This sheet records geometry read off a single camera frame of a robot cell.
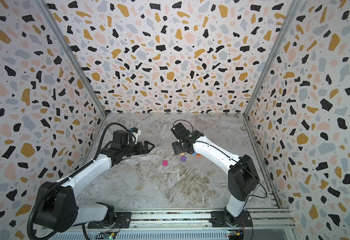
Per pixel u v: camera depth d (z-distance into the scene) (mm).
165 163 948
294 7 717
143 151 757
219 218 747
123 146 678
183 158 971
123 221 734
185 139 603
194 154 966
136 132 791
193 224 732
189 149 604
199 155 573
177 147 763
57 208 404
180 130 654
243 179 450
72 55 860
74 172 473
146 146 762
